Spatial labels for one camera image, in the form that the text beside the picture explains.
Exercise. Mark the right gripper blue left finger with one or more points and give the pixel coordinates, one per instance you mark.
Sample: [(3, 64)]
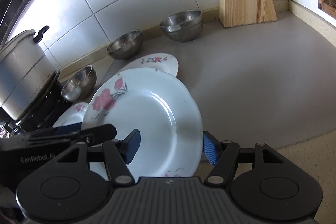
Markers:
[(131, 145)]

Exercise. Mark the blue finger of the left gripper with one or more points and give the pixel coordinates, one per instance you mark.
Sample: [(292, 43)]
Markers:
[(63, 130)]

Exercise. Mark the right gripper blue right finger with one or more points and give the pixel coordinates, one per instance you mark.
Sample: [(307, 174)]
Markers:
[(212, 148)]

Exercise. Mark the small white floral plate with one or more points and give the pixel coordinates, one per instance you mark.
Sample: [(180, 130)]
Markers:
[(73, 115)]

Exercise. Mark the large white floral plate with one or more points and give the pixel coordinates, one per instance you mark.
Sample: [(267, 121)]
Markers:
[(162, 109)]

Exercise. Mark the steel bowl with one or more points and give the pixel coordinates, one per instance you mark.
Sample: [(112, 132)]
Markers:
[(184, 26), (126, 46), (81, 85)]

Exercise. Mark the black gas stove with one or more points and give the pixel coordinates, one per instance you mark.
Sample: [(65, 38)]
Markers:
[(43, 113)]

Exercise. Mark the aluminium pressure cooker pot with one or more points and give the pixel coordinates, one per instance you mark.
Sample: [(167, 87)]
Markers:
[(25, 72)]

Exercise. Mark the white plate with multicolour flowers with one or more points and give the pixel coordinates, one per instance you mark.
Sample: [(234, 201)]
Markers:
[(162, 61)]

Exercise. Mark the steel bowl by knife block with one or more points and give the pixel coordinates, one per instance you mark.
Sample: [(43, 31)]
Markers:
[(184, 26)]

